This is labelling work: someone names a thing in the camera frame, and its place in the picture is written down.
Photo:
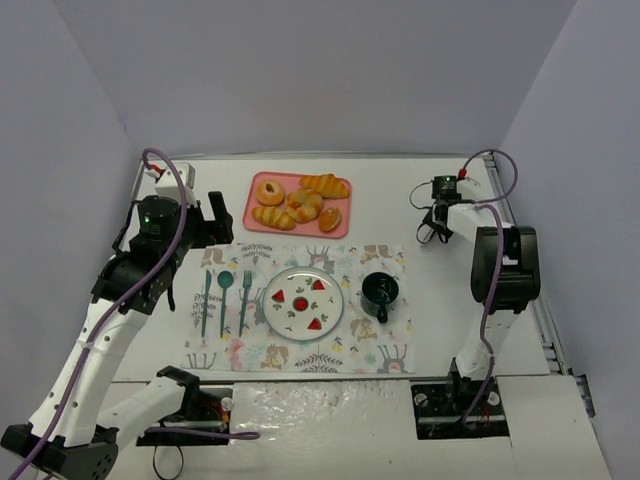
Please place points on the dark green mug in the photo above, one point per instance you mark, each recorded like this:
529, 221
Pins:
379, 291

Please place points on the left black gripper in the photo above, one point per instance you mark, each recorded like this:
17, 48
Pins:
211, 226

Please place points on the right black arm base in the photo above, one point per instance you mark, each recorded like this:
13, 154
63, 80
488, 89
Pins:
440, 412

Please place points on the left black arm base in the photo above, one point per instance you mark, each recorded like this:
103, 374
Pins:
208, 413

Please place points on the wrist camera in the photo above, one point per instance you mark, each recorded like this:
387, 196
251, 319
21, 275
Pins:
468, 188
167, 184

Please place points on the pink plastic tray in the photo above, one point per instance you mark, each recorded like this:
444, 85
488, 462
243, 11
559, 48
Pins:
290, 182

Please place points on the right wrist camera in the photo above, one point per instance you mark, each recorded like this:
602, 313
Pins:
468, 188

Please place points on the striped bread roll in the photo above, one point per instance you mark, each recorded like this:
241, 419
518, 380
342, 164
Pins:
273, 217
327, 185

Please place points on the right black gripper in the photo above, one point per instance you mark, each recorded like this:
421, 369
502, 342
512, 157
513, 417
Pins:
441, 213

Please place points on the white watermelon pattern plate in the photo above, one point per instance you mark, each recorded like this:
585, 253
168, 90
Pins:
302, 304

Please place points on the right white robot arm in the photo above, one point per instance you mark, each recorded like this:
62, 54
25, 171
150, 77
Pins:
504, 275

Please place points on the sugared ring donut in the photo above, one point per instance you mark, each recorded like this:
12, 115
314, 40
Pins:
269, 193

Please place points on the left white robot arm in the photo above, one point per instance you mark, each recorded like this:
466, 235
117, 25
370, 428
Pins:
70, 436

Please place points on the small glazed oval bun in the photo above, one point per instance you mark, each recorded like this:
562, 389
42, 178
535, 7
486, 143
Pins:
329, 219

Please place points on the translucent brown tongs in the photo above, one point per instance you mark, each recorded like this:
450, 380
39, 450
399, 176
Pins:
428, 231

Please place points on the aluminium side rail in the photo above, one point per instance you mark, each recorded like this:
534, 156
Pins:
545, 325

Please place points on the teal plastic fork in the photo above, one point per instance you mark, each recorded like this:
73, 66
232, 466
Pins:
246, 286

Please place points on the striped bread roll upper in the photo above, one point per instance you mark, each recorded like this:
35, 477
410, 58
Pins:
327, 185

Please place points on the patterned paper placemat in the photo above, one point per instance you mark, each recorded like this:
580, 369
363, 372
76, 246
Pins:
358, 345

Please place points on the teal plastic knife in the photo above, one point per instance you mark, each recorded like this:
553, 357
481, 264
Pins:
204, 313

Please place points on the striped bread roll lower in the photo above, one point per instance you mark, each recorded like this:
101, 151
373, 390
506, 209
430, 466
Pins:
273, 217

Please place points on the teal plastic spoon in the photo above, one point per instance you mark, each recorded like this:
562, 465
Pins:
225, 280

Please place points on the twisted ring pastry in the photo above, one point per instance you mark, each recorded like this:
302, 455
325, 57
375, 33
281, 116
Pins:
304, 205

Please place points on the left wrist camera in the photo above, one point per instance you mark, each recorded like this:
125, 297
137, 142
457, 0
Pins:
167, 184

